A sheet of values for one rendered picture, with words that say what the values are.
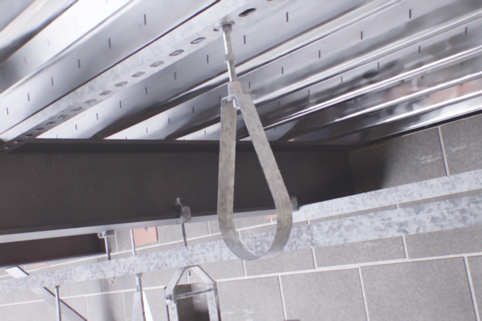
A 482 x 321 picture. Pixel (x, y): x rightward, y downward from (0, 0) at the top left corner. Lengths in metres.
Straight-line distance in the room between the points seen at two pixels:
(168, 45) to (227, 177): 0.21
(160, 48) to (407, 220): 0.44
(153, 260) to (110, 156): 0.31
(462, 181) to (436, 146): 0.53
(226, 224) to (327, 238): 0.30
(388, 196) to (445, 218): 0.72
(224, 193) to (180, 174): 0.93
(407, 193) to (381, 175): 0.56
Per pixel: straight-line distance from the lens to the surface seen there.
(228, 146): 0.82
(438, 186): 1.59
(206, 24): 0.83
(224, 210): 0.82
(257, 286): 2.66
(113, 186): 1.63
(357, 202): 1.73
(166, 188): 1.72
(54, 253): 3.56
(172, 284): 1.58
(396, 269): 2.19
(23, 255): 3.49
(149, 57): 0.93
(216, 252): 1.31
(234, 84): 0.80
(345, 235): 1.06
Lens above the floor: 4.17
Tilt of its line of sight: 8 degrees up
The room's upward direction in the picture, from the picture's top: 9 degrees counter-clockwise
